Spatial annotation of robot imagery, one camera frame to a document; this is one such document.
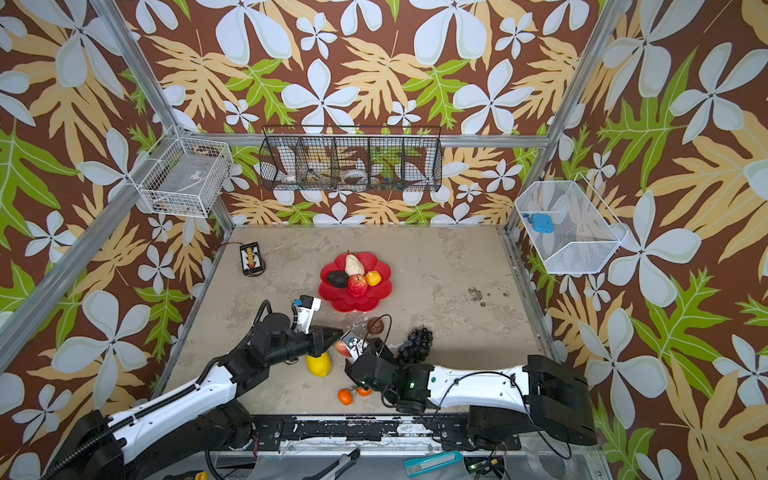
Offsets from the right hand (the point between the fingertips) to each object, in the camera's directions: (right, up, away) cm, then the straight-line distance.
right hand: (354, 352), depth 77 cm
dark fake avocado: (-7, +18, +21) cm, 29 cm away
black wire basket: (+6, +57, +19) cm, 61 cm away
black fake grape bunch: (+18, -1, +9) cm, 20 cm away
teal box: (+17, -24, -7) cm, 31 cm away
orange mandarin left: (-2, -12, +1) cm, 12 cm away
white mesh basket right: (+61, +32, +6) cm, 69 cm away
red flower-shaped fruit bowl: (-7, +10, +24) cm, 27 cm away
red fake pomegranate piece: (-1, +16, +18) cm, 24 cm away
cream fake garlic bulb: (-3, +22, +24) cm, 32 cm away
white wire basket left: (-51, +49, +9) cm, 71 cm away
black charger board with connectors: (-41, +25, +31) cm, 57 cm away
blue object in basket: (+54, +35, +8) cm, 65 cm away
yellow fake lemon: (-10, -5, +4) cm, 12 cm away
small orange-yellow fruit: (+4, +18, +21) cm, 29 cm away
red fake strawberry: (-3, +2, -1) cm, 4 cm away
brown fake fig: (+5, +4, +13) cm, 14 cm away
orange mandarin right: (+2, -11, +1) cm, 11 cm away
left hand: (-3, +6, -1) cm, 7 cm away
